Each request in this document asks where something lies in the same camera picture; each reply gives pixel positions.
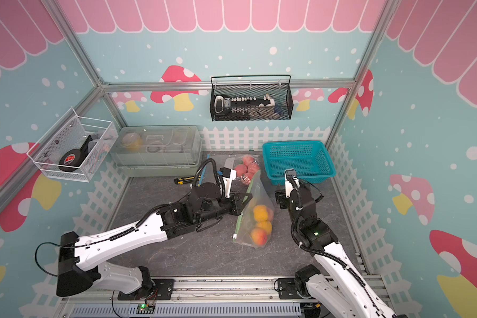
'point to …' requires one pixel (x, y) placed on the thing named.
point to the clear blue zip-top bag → (246, 167)
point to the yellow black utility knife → (180, 181)
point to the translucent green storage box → (150, 151)
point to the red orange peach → (259, 236)
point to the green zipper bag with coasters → (254, 225)
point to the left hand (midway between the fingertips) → (252, 200)
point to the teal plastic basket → (311, 160)
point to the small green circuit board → (144, 309)
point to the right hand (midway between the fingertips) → (289, 182)
